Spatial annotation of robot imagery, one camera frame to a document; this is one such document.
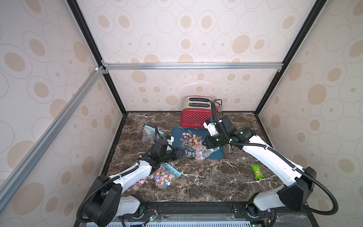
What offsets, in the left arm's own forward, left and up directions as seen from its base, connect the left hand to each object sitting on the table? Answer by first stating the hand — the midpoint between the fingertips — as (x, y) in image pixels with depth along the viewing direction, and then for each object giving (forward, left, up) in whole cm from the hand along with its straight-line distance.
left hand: (187, 152), depth 82 cm
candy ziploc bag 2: (-10, +13, -11) cm, 20 cm away
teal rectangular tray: (+24, +7, -13) cm, 28 cm away
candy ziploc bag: (-15, +28, -12) cm, 34 cm away
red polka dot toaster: (+30, -7, +4) cm, 31 cm away
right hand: (+2, -11, +9) cm, 14 cm away
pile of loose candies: (+14, -2, -11) cm, 18 cm away
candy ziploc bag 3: (+1, -8, -1) cm, 8 cm away
